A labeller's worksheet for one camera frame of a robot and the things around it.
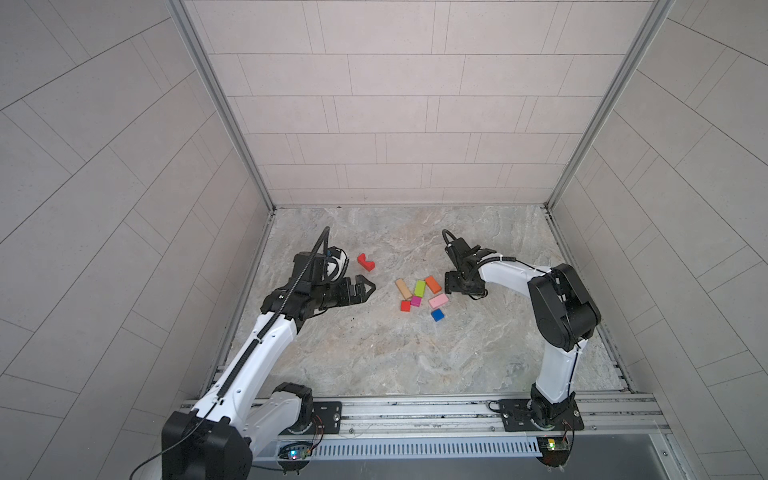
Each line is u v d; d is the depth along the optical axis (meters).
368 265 0.99
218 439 0.36
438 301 0.91
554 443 0.69
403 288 0.94
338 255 0.72
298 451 0.64
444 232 0.83
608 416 0.74
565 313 0.50
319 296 0.63
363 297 0.67
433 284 0.95
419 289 0.94
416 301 0.91
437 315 0.89
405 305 0.91
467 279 0.69
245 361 0.44
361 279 0.68
